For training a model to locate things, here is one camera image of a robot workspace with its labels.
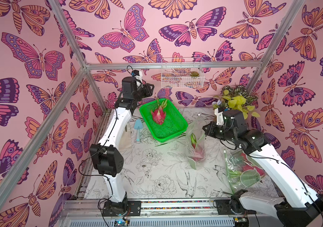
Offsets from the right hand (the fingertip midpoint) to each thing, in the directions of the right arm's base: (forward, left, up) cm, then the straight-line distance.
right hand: (203, 125), depth 71 cm
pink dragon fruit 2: (-11, +2, -9) cm, 15 cm away
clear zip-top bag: (-13, -25, -25) cm, 38 cm away
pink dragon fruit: (+26, +25, -20) cm, 41 cm away
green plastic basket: (+24, +13, -30) cm, 41 cm away
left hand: (+23, +25, +8) cm, 35 cm away
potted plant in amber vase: (+25, -26, -4) cm, 36 cm away
